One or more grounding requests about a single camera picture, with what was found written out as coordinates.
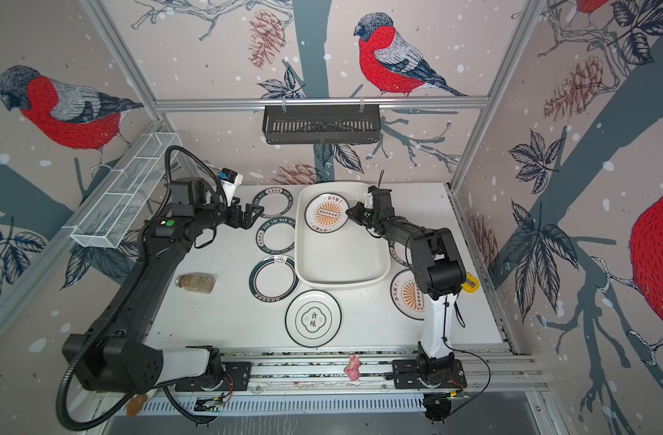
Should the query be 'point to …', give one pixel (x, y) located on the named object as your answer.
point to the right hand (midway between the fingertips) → (348, 207)
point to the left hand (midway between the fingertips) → (253, 197)
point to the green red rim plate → (273, 278)
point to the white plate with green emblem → (312, 318)
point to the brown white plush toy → (135, 404)
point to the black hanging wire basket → (321, 126)
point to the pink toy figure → (353, 368)
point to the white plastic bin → (350, 258)
